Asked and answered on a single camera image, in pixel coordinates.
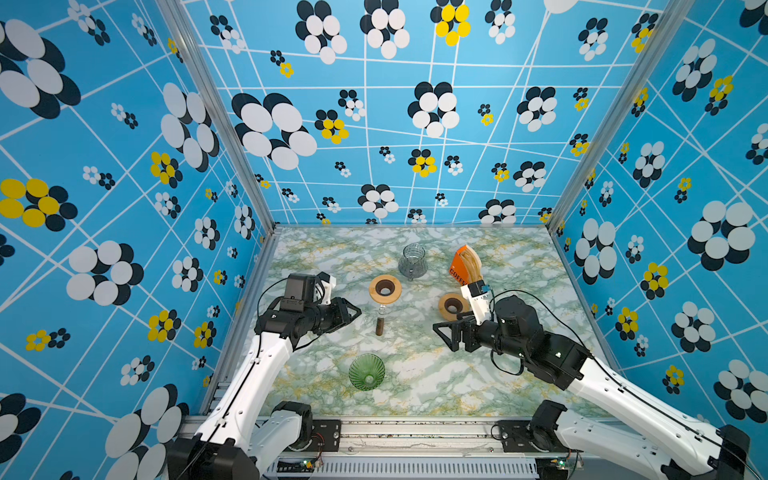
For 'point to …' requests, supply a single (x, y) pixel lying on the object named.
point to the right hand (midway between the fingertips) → (447, 322)
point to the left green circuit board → (303, 466)
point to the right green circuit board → (552, 468)
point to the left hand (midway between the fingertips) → (358, 313)
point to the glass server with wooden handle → (380, 320)
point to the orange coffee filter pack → (466, 265)
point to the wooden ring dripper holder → (385, 289)
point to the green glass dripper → (366, 372)
